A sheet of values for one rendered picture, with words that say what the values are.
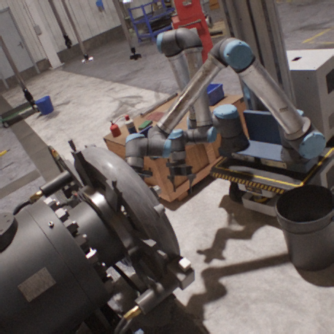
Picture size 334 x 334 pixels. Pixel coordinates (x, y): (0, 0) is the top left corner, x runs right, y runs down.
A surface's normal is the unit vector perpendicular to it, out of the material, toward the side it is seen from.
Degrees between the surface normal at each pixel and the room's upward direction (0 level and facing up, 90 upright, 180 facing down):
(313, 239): 93
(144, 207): 60
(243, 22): 90
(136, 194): 51
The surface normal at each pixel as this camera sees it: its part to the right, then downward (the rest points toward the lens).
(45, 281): 0.35, -0.18
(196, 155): 0.56, 0.23
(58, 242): 0.16, -0.43
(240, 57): 0.02, 0.37
